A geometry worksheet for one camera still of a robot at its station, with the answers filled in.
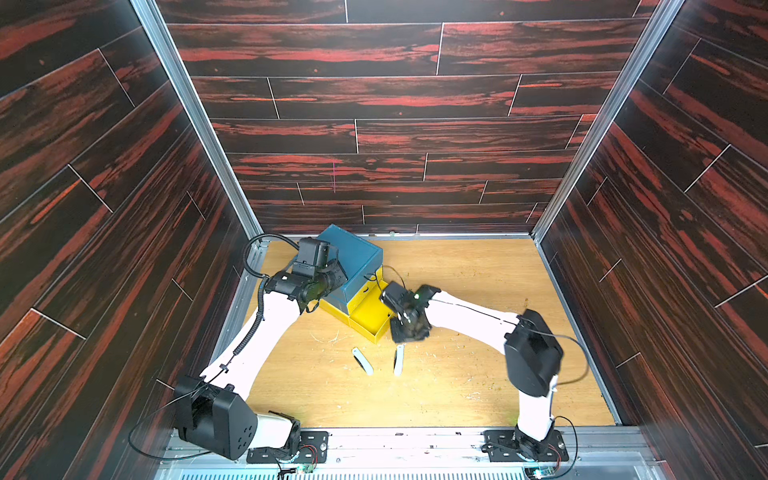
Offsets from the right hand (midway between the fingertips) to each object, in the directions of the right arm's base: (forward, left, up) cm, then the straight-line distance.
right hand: (404, 333), depth 89 cm
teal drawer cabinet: (+15, +14, +16) cm, 26 cm away
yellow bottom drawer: (+6, +11, -1) cm, 13 cm away
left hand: (+9, +17, +18) cm, 26 cm away
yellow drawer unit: (+6, +23, +1) cm, 24 cm away
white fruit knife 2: (-8, +12, -5) cm, 15 cm away
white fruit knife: (-6, +2, -5) cm, 8 cm away
